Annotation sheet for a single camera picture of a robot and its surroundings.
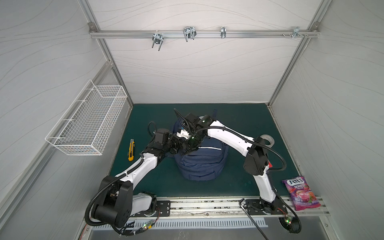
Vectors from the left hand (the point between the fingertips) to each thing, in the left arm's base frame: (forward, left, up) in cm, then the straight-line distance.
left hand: (188, 136), depth 85 cm
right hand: (-9, +1, +1) cm, 9 cm away
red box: (-10, -50, -14) cm, 52 cm away
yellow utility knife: (-6, +37, -16) cm, 41 cm away
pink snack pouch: (-27, -61, -12) cm, 67 cm away
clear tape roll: (+8, -53, -12) cm, 55 cm away
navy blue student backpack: (-14, -11, -3) cm, 18 cm away
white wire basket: (-7, +47, +17) cm, 50 cm away
